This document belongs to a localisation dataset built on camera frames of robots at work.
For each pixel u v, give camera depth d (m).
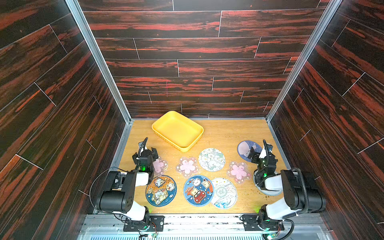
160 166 0.94
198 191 0.84
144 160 0.71
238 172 0.92
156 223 0.73
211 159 0.97
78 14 0.68
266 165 0.68
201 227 0.72
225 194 0.83
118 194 0.46
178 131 1.18
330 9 0.67
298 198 0.44
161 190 0.84
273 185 0.62
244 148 1.02
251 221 0.74
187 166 0.94
